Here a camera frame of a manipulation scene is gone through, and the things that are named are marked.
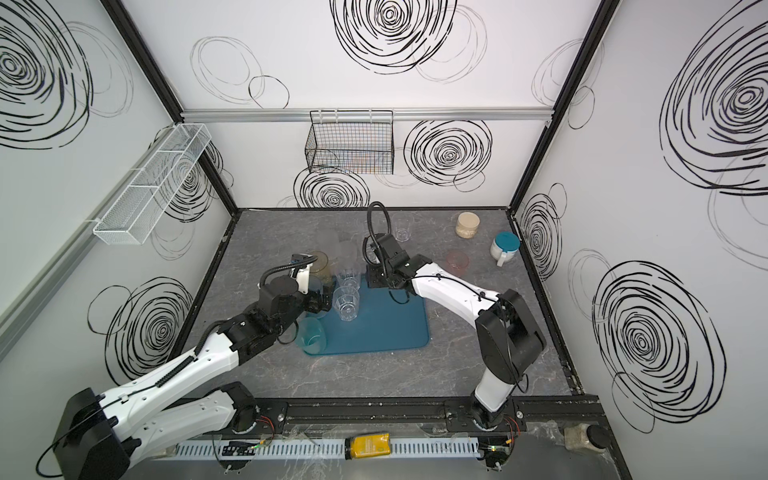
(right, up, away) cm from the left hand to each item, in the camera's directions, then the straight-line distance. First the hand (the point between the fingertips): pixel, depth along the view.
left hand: (323, 278), depth 78 cm
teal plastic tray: (+15, -16, +12) cm, 25 cm away
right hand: (+11, 0, +8) cm, 14 cm away
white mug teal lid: (+57, +8, +23) cm, 62 cm away
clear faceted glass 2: (+4, +1, +21) cm, 21 cm away
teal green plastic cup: (-5, -16, +4) cm, 17 cm away
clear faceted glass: (+4, -9, +11) cm, 15 cm away
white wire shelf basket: (-46, +17, -5) cm, 49 cm away
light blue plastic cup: (0, -1, -6) cm, 6 cm away
